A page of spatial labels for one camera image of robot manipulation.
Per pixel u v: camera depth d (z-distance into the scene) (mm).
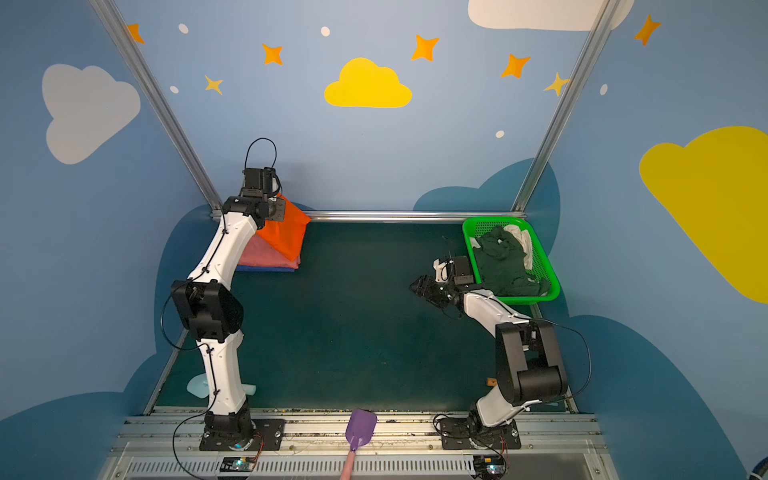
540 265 1017
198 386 815
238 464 718
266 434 753
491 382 820
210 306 539
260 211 670
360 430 750
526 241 1100
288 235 984
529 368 460
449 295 703
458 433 749
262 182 715
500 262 1070
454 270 747
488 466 716
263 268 1066
